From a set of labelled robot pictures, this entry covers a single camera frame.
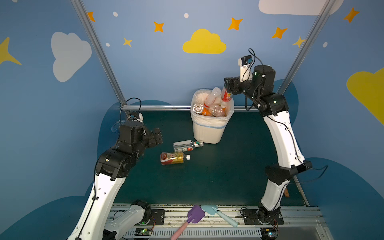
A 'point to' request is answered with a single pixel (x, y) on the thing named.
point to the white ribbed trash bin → (210, 135)
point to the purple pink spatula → (195, 214)
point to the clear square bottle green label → (186, 145)
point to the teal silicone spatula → (212, 209)
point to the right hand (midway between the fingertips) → (235, 75)
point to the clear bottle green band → (217, 111)
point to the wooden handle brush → (286, 193)
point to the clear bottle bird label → (198, 108)
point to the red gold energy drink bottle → (172, 158)
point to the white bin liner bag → (199, 97)
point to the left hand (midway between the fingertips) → (153, 131)
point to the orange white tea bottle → (206, 111)
